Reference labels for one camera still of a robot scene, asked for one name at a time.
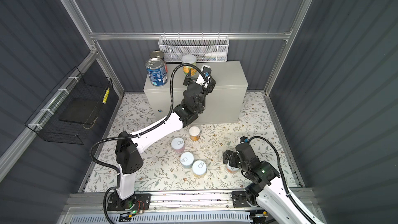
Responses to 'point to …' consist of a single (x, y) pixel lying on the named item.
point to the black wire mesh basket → (65, 115)
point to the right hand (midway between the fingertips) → (232, 157)
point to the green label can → (186, 159)
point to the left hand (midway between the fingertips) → (198, 73)
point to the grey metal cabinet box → (157, 98)
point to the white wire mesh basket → (204, 48)
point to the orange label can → (232, 169)
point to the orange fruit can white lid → (194, 131)
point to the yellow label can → (199, 168)
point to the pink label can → (178, 144)
